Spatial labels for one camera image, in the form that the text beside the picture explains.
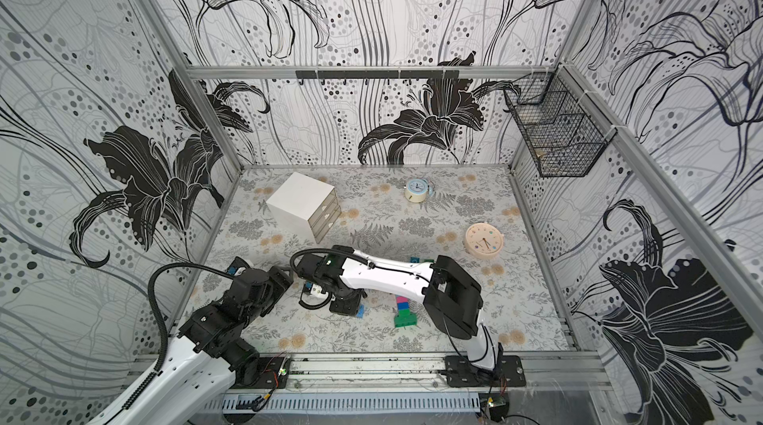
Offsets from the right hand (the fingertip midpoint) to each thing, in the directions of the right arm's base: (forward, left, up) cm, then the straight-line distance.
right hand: (355, 298), depth 81 cm
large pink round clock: (+20, -40, -2) cm, 44 cm away
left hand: (+3, +17, +4) cm, 18 cm away
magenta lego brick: (0, -13, -2) cm, 13 cm away
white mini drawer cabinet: (+26, +17, +9) cm, 32 cm away
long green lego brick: (-5, -14, -2) cm, 15 cm away
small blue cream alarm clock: (+40, -19, -1) cm, 45 cm away
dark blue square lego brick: (-1, -13, -4) cm, 14 cm away
